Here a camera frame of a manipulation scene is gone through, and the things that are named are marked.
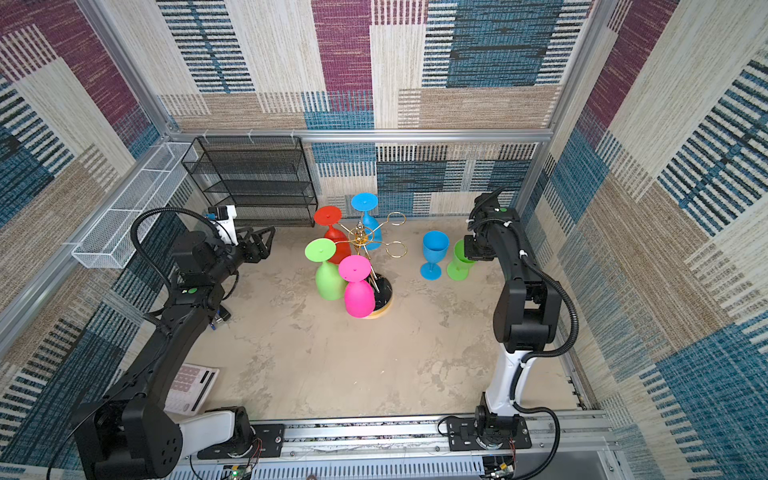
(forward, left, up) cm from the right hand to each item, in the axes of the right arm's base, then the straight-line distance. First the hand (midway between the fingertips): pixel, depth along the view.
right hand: (480, 258), depth 91 cm
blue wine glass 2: (+9, +33, +15) cm, 38 cm away
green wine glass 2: (-11, +43, +5) cm, 45 cm away
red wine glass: (+4, +43, +16) cm, 46 cm away
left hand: (0, +59, +18) cm, 62 cm away
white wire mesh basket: (-7, +92, +20) cm, 95 cm away
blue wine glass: (+8, +12, -3) cm, 15 cm away
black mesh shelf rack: (+35, +70, +5) cm, 78 cm away
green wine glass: (+6, +3, -13) cm, 15 cm away
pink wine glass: (-17, +35, +8) cm, 39 cm away
